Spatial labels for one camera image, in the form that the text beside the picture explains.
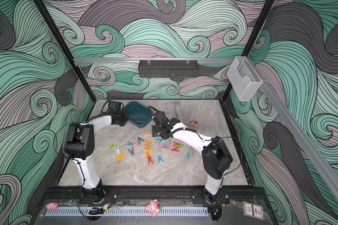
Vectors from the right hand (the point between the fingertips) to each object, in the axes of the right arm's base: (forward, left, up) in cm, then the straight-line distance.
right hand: (157, 132), depth 86 cm
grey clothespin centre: (-1, -8, -10) cm, 13 cm away
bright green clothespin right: (-4, -14, -11) cm, 19 cm away
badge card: (-39, -49, -11) cm, 63 cm away
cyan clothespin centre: (+1, -1, -11) cm, 11 cm away
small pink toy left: (-37, +52, -8) cm, 64 cm away
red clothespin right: (-3, -13, -11) cm, 17 cm away
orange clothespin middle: (-7, +7, -11) cm, 15 cm away
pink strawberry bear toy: (+13, -27, -9) cm, 31 cm away
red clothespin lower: (-13, +5, -11) cm, 17 cm away
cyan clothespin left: (-2, +19, -11) cm, 22 cm away
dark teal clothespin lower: (-8, +17, -11) cm, 22 cm away
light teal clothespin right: (-11, -20, -11) cm, 25 cm away
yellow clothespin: (-12, +24, -11) cm, 28 cm away
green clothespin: (-4, +31, -11) cm, 33 cm away
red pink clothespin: (-7, -11, -11) cm, 17 cm away
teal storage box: (+26, +17, -14) cm, 34 cm away
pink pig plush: (-38, +1, -7) cm, 39 cm away
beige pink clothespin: (-2, +14, -10) cm, 18 cm away
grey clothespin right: (-6, -22, -11) cm, 25 cm away
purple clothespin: (-4, -5, -11) cm, 13 cm away
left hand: (+18, +20, -4) cm, 27 cm away
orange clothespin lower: (-10, +6, -11) cm, 16 cm away
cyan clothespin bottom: (-13, -2, -11) cm, 17 cm away
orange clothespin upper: (-1, +7, -12) cm, 14 cm away
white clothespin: (-7, +27, -11) cm, 29 cm away
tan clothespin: (+5, +8, -11) cm, 14 cm away
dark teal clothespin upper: (+1, +13, -11) cm, 17 cm away
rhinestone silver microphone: (+26, -16, -9) cm, 32 cm away
